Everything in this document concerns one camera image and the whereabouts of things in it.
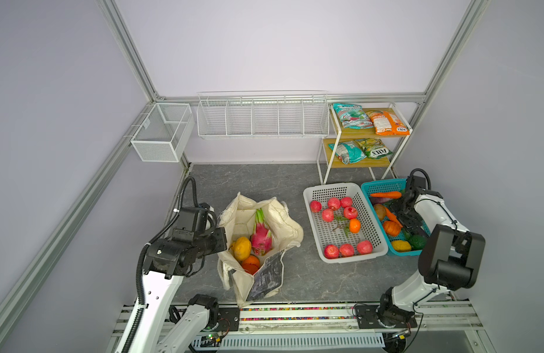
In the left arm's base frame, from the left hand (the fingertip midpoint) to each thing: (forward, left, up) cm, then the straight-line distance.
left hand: (224, 241), depth 69 cm
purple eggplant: (+24, -66, -19) cm, 73 cm away
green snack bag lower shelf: (+44, -65, -4) cm, 78 cm away
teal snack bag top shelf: (+45, -51, +13) cm, 69 cm away
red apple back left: (+22, -35, -17) cm, 44 cm away
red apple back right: (+24, -49, -17) cm, 58 cm away
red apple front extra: (+1, -38, -17) cm, 41 cm away
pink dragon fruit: (+6, -11, -13) cm, 18 cm away
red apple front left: (+17, -39, -16) cm, 46 cm away
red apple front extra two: (+1, -43, -17) cm, 47 cm away
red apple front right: (+1, -51, -16) cm, 53 cm away
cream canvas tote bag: (+11, -3, -1) cm, 12 cm away
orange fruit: (-1, -7, -15) cm, 17 cm away
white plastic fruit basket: (+14, -47, -21) cm, 54 cm away
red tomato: (-8, -8, -3) cm, 11 cm away
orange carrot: (+14, -66, -16) cm, 70 cm away
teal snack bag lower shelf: (+41, -52, -3) cm, 66 cm away
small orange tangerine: (+11, -50, -17) cm, 54 cm away
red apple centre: (+17, -49, -16) cm, 55 cm away
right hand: (+12, -68, -14) cm, 71 cm away
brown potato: (+18, -63, -17) cm, 68 cm away
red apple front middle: (+23, -44, -17) cm, 52 cm away
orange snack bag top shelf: (+38, -62, +14) cm, 74 cm away
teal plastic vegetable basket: (+7, -67, -22) cm, 71 cm away
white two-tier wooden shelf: (+42, -42, -6) cm, 60 cm away
